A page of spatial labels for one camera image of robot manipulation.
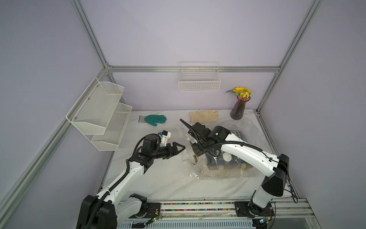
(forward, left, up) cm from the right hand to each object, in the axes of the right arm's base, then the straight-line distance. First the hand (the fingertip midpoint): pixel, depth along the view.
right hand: (200, 149), depth 77 cm
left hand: (0, +10, 0) cm, 10 cm away
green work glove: (+37, +34, -16) cm, 53 cm away
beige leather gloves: (+40, -6, -17) cm, 44 cm away
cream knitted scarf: (-7, -25, -13) cm, 29 cm away
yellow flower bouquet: (+41, -33, +6) cm, 53 cm away
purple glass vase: (+38, -33, -8) cm, 51 cm away
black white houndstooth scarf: (-5, -9, -3) cm, 11 cm away
